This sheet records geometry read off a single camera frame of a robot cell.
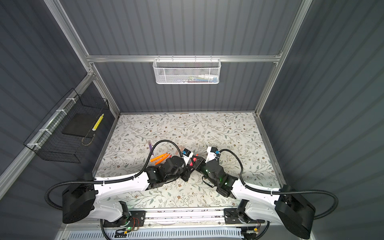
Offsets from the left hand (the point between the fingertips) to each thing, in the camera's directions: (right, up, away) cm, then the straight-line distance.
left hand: (195, 168), depth 78 cm
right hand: (-2, +5, -1) cm, 6 cm away
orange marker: (-22, +1, +15) cm, 27 cm away
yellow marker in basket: (-52, +24, -1) cm, 57 cm away
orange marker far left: (-25, +2, +19) cm, 32 cm away
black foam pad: (-58, +23, -3) cm, 63 cm away
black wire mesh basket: (-62, +18, -7) cm, 66 cm away
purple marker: (-32, +11, +24) cm, 42 cm away
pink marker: (-1, +5, -2) cm, 6 cm away
